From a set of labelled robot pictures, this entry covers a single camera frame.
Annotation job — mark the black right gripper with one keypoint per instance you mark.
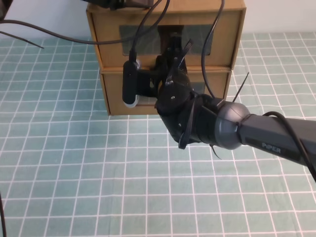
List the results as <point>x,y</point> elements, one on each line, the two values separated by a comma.
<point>177,104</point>

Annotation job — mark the brown cardboard shoebox drawer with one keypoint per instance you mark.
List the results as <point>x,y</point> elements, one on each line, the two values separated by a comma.
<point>214,26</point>

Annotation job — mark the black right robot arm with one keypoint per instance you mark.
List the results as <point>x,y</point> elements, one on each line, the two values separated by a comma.
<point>229,125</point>

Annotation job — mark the lower brown cardboard shoebox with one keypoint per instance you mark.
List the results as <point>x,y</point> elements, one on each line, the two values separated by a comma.
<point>111,81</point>

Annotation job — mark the cyan checkered tablecloth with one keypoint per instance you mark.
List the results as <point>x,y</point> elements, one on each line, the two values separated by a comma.
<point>68,169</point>

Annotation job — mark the dark object on box top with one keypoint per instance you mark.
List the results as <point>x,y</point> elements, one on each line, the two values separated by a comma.
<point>119,4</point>

